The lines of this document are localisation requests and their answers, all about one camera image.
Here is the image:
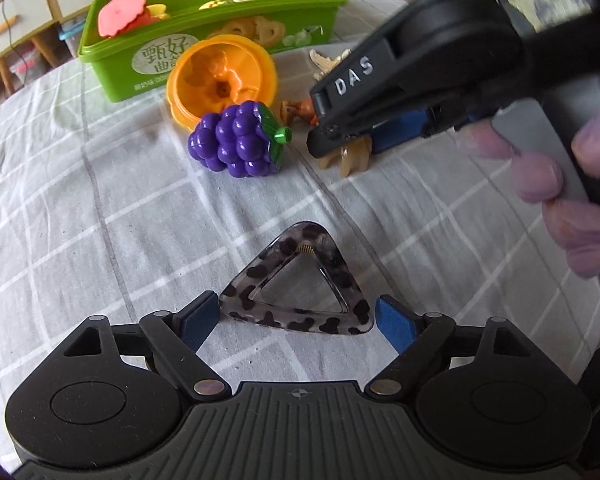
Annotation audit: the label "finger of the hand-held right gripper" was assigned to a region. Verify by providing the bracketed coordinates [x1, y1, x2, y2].
[370, 105, 473, 155]
[306, 25, 473, 157]

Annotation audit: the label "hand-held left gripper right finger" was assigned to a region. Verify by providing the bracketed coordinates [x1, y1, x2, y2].
[366, 296, 523, 398]

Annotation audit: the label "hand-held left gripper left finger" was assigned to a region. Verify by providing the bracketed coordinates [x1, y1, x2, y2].
[62, 291, 231, 401]

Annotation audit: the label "beige starfish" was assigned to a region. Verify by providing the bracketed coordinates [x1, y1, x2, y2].
[308, 47, 355, 81]

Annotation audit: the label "amber hair clip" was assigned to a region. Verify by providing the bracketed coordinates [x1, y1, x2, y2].
[316, 137, 373, 177]

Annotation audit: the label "brown snail figurine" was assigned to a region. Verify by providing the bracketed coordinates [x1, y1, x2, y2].
[280, 99, 317, 126]

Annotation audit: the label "leopard print hair clip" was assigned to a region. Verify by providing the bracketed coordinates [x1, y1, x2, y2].
[219, 221, 375, 335]

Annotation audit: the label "purple toy grapes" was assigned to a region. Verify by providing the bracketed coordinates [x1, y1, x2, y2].
[187, 101, 292, 178]

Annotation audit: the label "orange toy pumpkin half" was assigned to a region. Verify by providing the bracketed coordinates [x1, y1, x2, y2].
[166, 35, 279, 133]

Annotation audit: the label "green plastic box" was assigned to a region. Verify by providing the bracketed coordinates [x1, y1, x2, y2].
[77, 0, 348, 103]

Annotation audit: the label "pink toy fruit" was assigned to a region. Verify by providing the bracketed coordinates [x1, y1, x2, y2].
[98, 0, 156, 38]

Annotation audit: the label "person's right hand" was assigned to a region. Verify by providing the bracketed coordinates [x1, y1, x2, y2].
[459, 104, 600, 279]

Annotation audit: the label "grey checkered cloth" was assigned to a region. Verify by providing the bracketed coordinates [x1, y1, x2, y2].
[0, 0, 600, 396]

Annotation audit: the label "clear storage box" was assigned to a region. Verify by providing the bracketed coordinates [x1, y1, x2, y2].
[57, 20, 88, 56]

